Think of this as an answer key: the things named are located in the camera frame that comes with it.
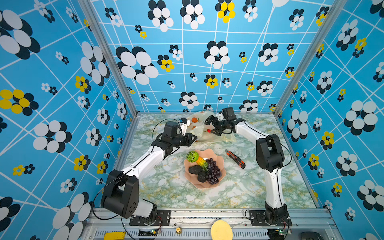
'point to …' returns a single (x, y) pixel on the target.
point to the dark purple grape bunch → (214, 173)
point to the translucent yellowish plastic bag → (196, 126)
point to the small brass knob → (178, 230)
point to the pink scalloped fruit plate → (193, 179)
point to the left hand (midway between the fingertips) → (197, 137)
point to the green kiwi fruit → (192, 156)
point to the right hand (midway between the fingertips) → (207, 125)
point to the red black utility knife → (240, 163)
